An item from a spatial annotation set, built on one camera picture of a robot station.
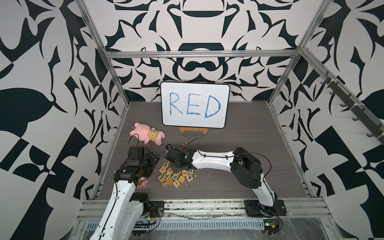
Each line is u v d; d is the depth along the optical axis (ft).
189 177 2.68
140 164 2.14
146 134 3.08
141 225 2.37
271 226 2.34
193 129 3.25
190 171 2.76
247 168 1.70
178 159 2.17
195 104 3.08
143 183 2.56
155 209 2.43
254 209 2.43
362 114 1.80
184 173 2.73
